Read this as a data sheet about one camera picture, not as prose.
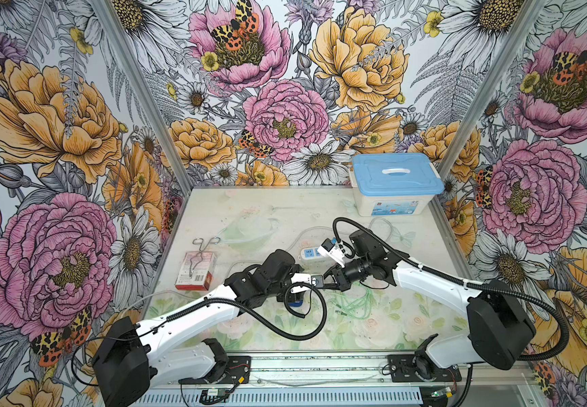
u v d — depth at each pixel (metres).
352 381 0.73
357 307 0.86
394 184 1.02
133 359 0.39
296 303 0.85
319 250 0.74
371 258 0.67
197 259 0.92
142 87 0.87
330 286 0.73
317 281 0.65
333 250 0.74
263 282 0.59
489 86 0.87
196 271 0.89
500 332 0.43
